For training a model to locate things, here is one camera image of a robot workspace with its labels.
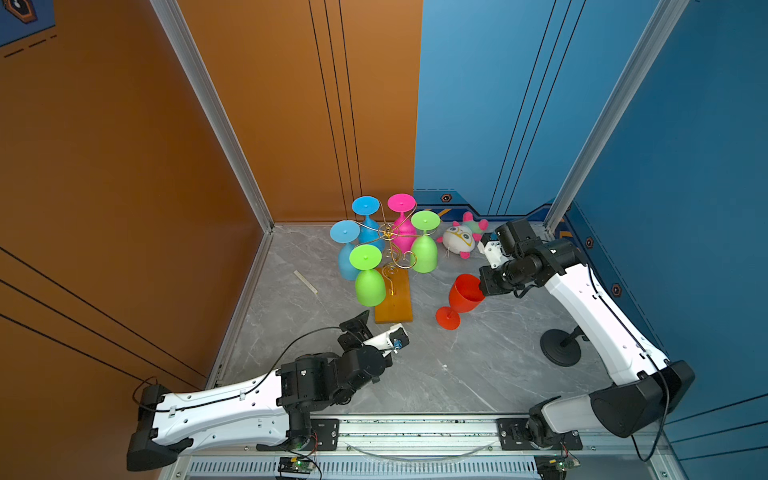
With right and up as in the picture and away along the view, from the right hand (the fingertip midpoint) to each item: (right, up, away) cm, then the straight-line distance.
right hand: (478, 285), depth 75 cm
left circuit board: (-45, -42, -5) cm, 62 cm away
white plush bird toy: (+3, +14, +31) cm, 34 cm away
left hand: (-26, -9, -5) cm, 28 cm away
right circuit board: (+17, -43, -5) cm, 46 cm away
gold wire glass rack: (-20, +6, +8) cm, 22 cm away
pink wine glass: (-19, +15, +8) cm, 25 cm away
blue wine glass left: (-33, +13, -2) cm, 36 cm away
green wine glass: (-13, +10, +4) cm, 17 cm away
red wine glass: (-5, -1, -6) cm, 7 cm away
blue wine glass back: (-28, +14, +7) cm, 32 cm away
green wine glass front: (-27, 0, -2) cm, 27 cm away
